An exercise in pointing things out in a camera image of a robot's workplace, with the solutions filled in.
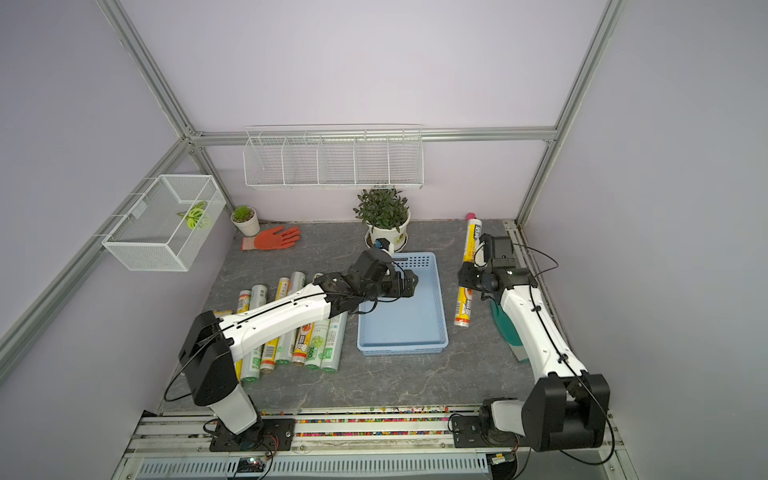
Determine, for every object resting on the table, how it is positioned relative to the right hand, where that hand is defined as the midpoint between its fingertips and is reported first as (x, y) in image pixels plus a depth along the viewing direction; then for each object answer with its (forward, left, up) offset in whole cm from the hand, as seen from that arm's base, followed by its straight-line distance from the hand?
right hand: (464, 272), depth 84 cm
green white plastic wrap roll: (-16, +42, -14) cm, 47 cm away
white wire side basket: (+10, +83, +10) cm, 84 cm away
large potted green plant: (+24, +22, 0) cm, 33 cm away
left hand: (-4, +17, +2) cm, 18 cm away
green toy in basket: (+12, +75, +11) cm, 77 cm away
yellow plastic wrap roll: (-8, +1, 0) cm, 8 cm away
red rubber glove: (+28, +68, -18) cm, 76 cm away
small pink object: (+41, -12, -19) cm, 47 cm away
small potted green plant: (+32, +76, -10) cm, 84 cm away
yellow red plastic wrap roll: (-16, +47, -14) cm, 51 cm away
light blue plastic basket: (-8, +16, -17) cm, 25 cm away
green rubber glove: (-10, -14, -14) cm, 22 cm away
